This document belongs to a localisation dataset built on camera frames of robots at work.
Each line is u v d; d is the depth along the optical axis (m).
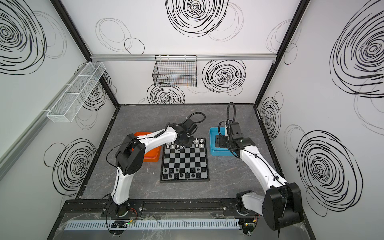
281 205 0.39
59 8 0.71
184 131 0.71
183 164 0.87
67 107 0.73
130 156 0.52
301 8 0.72
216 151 0.93
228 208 0.74
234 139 0.63
